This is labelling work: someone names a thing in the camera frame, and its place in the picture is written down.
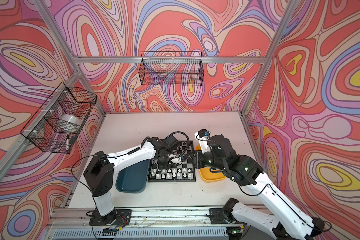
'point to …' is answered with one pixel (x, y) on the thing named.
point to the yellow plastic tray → (206, 175)
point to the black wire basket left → (56, 125)
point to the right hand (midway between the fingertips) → (190, 159)
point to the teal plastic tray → (133, 178)
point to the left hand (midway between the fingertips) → (169, 163)
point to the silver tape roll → (71, 118)
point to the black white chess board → (182, 168)
